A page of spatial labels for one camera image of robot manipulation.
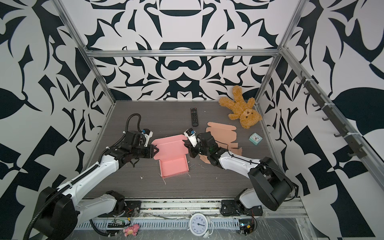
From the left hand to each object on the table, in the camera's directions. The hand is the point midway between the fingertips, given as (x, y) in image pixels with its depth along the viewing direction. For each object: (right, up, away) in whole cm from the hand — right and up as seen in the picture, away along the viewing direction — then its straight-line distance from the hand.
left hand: (157, 147), depth 83 cm
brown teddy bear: (+54, +22, +24) cm, 64 cm away
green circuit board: (-14, -32, -12) cm, 37 cm away
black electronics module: (+45, -35, -11) cm, 58 cm away
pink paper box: (+7, -6, +6) cm, 11 cm away
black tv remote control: (+21, +17, +26) cm, 37 cm away
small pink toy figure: (-8, -33, -16) cm, 38 cm away
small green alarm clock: (+60, +3, +15) cm, 62 cm away
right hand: (+15, +2, +1) cm, 16 cm away
